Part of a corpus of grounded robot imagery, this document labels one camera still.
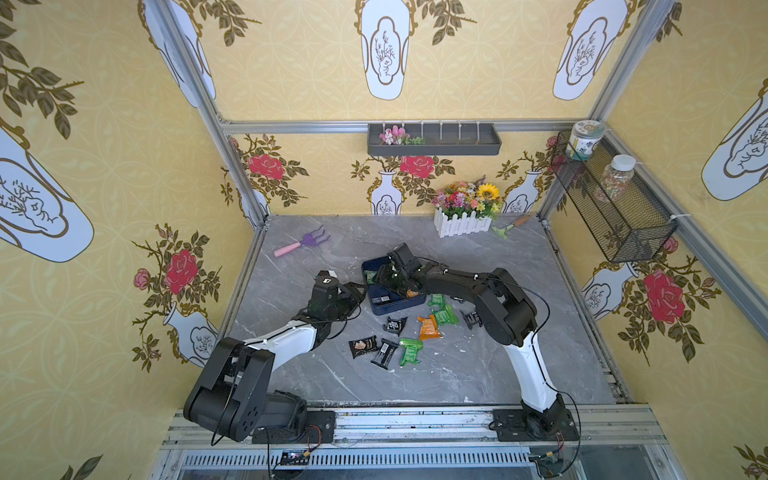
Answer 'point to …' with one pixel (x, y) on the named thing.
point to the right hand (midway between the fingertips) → (384, 272)
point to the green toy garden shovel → (502, 230)
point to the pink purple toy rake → (308, 239)
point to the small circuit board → (294, 457)
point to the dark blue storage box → (385, 301)
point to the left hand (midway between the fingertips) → (356, 288)
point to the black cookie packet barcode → (384, 353)
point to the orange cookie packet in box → (411, 294)
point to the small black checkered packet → (395, 326)
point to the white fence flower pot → (448, 225)
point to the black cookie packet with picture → (366, 345)
